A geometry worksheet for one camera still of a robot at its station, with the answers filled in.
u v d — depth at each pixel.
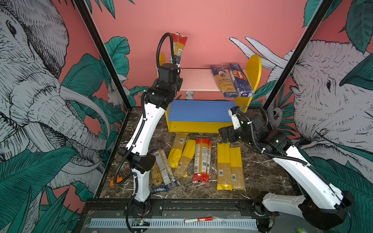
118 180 0.43
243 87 0.70
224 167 0.87
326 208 0.38
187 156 0.90
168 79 0.50
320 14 0.71
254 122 0.45
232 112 0.58
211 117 0.91
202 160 0.86
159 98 0.48
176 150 0.93
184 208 0.75
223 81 0.74
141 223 0.70
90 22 0.74
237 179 0.82
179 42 0.66
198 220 0.70
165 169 0.83
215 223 0.70
